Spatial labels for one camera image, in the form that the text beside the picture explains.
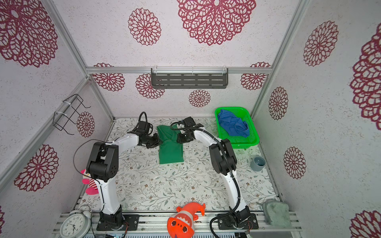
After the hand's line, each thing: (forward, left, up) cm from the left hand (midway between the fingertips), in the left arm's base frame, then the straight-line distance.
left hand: (161, 143), depth 101 cm
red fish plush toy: (-48, -15, +6) cm, 51 cm away
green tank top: (-4, -6, -3) cm, 8 cm away
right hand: (+3, -12, +2) cm, 13 cm away
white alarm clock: (-47, +35, +1) cm, 59 cm away
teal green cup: (-15, -62, -2) cm, 64 cm away
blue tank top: (+16, -52, -1) cm, 55 cm away
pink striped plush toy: (-32, +32, +3) cm, 45 cm away
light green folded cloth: (-43, -64, -3) cm, 77 cm away
